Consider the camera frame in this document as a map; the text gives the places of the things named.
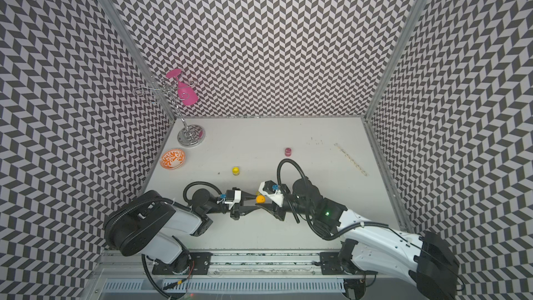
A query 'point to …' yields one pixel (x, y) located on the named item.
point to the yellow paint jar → (235, 171)
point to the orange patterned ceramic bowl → (172, 159)
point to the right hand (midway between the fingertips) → (261, 200)
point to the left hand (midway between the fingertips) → (261, 202)
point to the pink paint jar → (288, 152)
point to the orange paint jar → (260, 198)
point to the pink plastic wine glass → (187, 96)
